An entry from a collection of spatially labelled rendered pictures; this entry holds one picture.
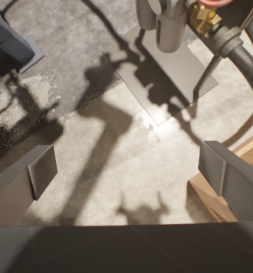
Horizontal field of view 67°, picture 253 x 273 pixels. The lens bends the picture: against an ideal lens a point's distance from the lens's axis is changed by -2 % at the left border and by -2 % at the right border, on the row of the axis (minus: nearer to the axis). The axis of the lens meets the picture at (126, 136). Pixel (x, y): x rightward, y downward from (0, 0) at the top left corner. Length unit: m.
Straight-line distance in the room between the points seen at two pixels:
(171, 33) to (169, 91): 0.33
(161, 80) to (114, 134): 0.29
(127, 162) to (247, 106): 0.52
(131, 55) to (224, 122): 0.47
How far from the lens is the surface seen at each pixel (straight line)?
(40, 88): 0.98
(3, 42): 0.96
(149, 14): 0.61
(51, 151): 0.17
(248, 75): 0.42
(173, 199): 0.81
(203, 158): 0.16
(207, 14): 0.42
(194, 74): 0.86
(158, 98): 0.81
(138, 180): 0.79
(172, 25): 0.52
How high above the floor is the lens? 0.79
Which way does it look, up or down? 80 degrees down
